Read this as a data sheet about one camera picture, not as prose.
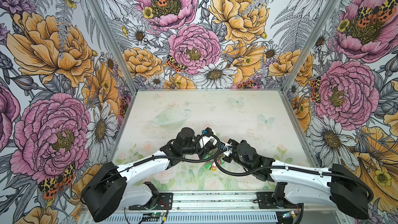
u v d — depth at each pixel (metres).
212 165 0.86
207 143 0.69
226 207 0.73
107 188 0.42
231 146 0.64
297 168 0.51
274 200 0.67
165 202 0.73
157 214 0.71
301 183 0.50
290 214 0.71
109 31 0.88
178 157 0.61
